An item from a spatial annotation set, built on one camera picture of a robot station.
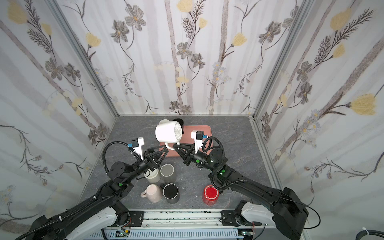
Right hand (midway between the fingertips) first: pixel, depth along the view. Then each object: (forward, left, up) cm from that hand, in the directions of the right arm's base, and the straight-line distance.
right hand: (172, 145), depth 60 cm
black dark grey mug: (-12, +1, -27) cm, 30 cm away
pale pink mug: (-12, +10, -26) cm, 31 cm away
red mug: (-12, -19, -28) cm, 36 cm away
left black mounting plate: (-23, +18, -34) cm, 45 cm away
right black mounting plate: (-22, -28, -32) cm, 48 cm away
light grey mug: (+36, +13, -28) cm, 48 cm away
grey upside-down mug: (-2, +4, -24) cm, 25 cm away
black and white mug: (+37, +2, -28) cm, 47 cm away
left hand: (0, +4, -3) cm, 5 cm away
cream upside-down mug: (-4, +12, -28) cm, 31 cm away
